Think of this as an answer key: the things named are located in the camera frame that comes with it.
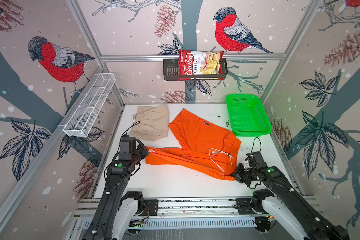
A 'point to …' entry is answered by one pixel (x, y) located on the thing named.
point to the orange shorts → (208, 147)
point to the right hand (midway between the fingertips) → (228, 176)
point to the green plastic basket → (247, 115)
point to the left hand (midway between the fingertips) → (144, 147)
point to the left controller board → (137, 223)
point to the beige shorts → (150, 123)
